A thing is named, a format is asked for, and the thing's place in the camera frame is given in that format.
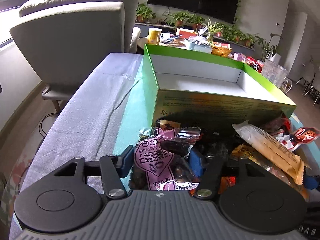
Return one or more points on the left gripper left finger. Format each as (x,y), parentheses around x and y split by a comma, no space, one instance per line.
(111,165)

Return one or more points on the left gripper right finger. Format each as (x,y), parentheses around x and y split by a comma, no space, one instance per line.
(199,164)

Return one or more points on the pink nut snack packet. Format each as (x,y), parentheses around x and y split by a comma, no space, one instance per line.
(160,160)

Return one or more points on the green cardboard box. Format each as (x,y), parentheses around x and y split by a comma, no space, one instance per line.
(207,90)

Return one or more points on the beige snack packet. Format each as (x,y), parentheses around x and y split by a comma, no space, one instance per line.
(273,150)

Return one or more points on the red snack packet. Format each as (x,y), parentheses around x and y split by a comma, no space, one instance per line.
(303,135)

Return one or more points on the woven orange basket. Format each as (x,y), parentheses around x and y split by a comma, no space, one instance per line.
(221,51)

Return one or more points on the yellow canister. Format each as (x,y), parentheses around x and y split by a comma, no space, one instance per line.
(154,36)

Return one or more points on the grey armchair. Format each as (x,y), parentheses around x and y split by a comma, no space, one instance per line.
(64,40)

